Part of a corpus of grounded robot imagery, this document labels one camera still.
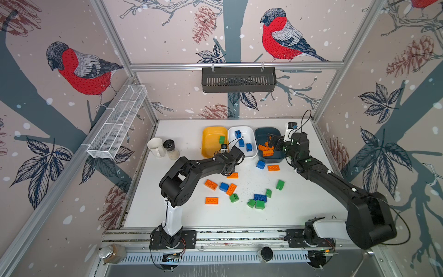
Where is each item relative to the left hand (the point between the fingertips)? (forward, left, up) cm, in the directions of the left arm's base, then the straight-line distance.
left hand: (227, 165), depth 95 cm
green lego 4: (-12, -28, 0) cm, 30 cm away
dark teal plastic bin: (+20, -22, +2) cm, 30 cm away
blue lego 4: (+12, -14, 0) cm, 19 cm away
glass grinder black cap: (+9, +33, +8) cm, 35 cm away
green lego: (-18, -3, 0) cm, 18 cm away
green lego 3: (-21, -16, -3) cm, 26 cm away
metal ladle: (-41, -56, 0) cm, 70 cm away
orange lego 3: (-1, -27, -1) cm, 27 cm away
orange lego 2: (-19, +8, -1) cm, 20 cm away
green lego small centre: (-16, -21, 0) cm, 26 cm away
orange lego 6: (+9, -24, +1) cm, 26 cm away
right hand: (+6, -24, +19) cm, 31 cm away
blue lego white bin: (+23, -7, 0) cm, 24 cm away
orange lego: (-10, +9, -2) cm, 14 cm away
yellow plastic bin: (+20, +11, -2) cm, 23 cm away
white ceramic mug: (+9, +40, +7) cm, 41 cm away
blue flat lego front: (-17, -16, -2) cm, 23 cm away
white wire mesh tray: (+9, +52, +28) cm, 59 cm away
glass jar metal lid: (-40, +45, +8) cm, 61 cm away
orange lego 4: (-13, -2, -1) cm, 14 cm away
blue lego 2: (-12, +2, -1) cm, 12 cm away
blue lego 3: (+16, -10, -1) cm, 19 cm away
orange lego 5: (-6, -4, -1) cm, 7 cm away
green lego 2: (-20, -12, -1) cm, 24 cm away
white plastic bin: (+23, -14, 0) cm, 27 cm away
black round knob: (-42, -14, +8) cm, 45 cm away
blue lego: (+1, -20, -1) cm, 20 cm away
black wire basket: (+47, -8, +25) cm, 54 cm away
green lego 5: (+18, +3, +1) cm, 18 cm away
